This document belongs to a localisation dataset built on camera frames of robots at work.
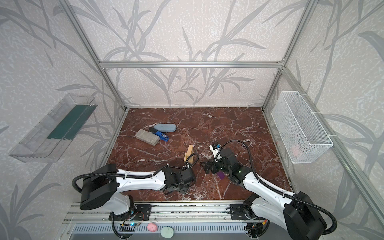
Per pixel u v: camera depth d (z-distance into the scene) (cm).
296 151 73
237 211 74
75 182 43
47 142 63
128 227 72
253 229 75
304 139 61
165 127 105
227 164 65
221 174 86
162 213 75
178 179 63
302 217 40
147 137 99
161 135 99
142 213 72
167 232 67
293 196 44
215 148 74
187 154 87
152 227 68
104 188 42
